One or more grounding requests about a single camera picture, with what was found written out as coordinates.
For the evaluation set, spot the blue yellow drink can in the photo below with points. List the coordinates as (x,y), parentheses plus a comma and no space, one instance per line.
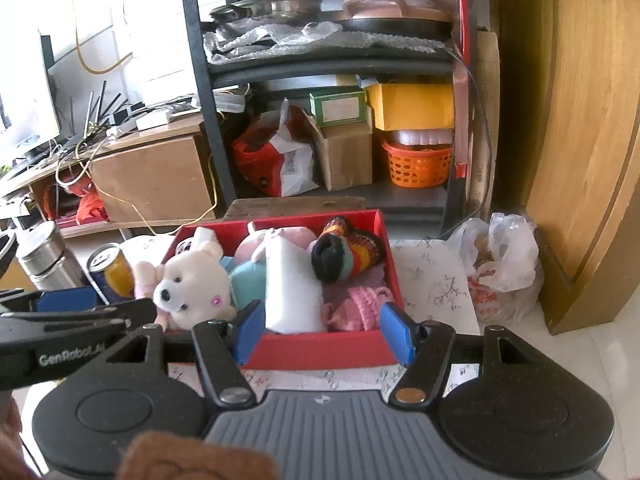
(117,275)

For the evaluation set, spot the flat cardboard sheet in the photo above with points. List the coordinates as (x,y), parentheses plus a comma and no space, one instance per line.
(487,110)

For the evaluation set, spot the teal pink plush toy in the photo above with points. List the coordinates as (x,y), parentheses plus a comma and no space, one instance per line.
(247,285)

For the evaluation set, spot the pink knit hat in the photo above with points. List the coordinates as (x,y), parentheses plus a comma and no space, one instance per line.
(355,307)

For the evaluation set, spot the yellow trash bin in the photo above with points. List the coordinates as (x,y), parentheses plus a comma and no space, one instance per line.
(6,250)

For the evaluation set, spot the steel cooking pot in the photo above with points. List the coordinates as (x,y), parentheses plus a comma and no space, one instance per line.
(285,7)

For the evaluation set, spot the striped knit sock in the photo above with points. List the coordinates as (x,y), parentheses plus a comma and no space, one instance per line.
(345,260)

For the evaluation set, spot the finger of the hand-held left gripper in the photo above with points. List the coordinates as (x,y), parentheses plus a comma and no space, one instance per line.
(67,300)
(140,312)

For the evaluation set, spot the white power strip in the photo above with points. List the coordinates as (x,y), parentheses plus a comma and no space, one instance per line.
(120,132)

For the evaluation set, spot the yellow box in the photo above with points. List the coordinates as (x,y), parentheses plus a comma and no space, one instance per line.
(415,107)

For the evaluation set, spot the pink lidded pan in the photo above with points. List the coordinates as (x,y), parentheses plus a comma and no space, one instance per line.
(380,7)

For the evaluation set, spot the brown cardboard box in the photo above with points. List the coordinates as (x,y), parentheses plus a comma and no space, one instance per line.
(345,160)

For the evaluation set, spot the brown fuzzy cloth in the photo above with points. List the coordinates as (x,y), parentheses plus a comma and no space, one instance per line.
(190,460)

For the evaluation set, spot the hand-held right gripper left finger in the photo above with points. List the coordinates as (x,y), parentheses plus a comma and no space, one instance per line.
(247,330)

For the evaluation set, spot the television monitor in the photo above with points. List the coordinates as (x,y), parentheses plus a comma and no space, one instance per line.
(30,120)

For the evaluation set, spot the dark wooden board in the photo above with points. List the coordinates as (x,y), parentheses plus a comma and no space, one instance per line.
(295,208)

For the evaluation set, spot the white foam block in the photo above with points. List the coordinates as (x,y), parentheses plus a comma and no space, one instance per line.
(292,290)

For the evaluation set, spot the wooden television cabinet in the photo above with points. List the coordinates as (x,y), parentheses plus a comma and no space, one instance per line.
(150,175)

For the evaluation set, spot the stainless steel thermos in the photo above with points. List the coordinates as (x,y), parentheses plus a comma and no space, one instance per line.
(47,260)

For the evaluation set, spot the black shelf rack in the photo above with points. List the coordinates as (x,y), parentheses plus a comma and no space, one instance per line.
(200,85)

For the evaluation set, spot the black router with antennas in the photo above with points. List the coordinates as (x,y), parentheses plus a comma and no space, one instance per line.
(120,117)

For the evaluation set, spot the wooden cupboard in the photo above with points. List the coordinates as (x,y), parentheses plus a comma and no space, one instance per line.
(575,135)

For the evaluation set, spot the clear bubble wrap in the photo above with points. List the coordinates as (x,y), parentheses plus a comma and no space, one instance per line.
(250,40)

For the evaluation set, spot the red cardboard box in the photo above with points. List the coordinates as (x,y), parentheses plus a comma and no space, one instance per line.
(310,350)

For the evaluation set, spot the white plush bear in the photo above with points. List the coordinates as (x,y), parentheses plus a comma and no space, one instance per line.
(192,280)

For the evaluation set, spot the red banner strip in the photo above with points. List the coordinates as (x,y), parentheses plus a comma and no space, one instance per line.
(462,35)

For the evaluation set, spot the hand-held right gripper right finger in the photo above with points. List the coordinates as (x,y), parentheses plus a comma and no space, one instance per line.
(397,332)

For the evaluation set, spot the white power adapter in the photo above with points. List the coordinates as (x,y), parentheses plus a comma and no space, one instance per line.
(152,121)

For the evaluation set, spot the green box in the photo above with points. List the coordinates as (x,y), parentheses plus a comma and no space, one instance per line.
(337,107)

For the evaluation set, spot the red white plastic bag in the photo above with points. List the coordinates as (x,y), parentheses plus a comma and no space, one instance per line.
(295,165)

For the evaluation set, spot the orange plastic basket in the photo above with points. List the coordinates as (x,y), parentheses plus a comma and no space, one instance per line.
(415,165)

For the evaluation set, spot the purple cloth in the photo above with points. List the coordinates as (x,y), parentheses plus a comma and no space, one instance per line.
(372,275)

